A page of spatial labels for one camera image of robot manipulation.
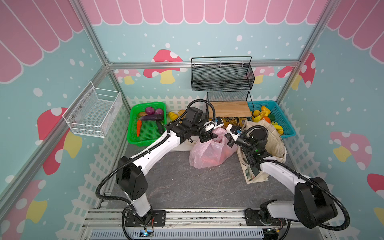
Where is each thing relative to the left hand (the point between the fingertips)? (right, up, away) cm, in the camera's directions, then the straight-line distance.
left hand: (213, 133), depth 78 cm
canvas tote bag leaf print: (+34, -9, +1) cm, 35 cm away
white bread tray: (-16, -9, +22) cm, 29 cm away
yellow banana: (+48, +2, +25) cm, 54 cm away
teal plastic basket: (+52, +9, +30) cm, 61 cm away
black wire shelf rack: (+20, +19, +27) cm, 39 cm away
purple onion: (-44, +16, +34) cm, 58 cm away
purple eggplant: (-43, +11, +34) cm, 55 cm away
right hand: (+3, +3, -2) cm, 5 cm away
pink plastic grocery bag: (0, -11, +6) cm, 12 cm away
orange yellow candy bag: (+18, +8, +28) cm, 34 cm away
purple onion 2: (-38, +15, +35) cm, 54 cm away
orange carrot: (-52, +5, +32) cm, 61 cm away
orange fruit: (+41, +9, +28) cm, 51 cm away
